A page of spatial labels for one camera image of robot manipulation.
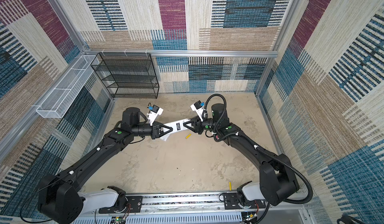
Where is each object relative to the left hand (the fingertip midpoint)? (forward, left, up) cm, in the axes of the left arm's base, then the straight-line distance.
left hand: (171, 128), depth 72 cm
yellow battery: (-20, -29, -25) cm, 43 cm away
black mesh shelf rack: (+51, +37, -8) cm, 63 cm away
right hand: (+3, -6, -2) cm, 7 cm away
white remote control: (+1, -3, 0) cm, 3 cm away
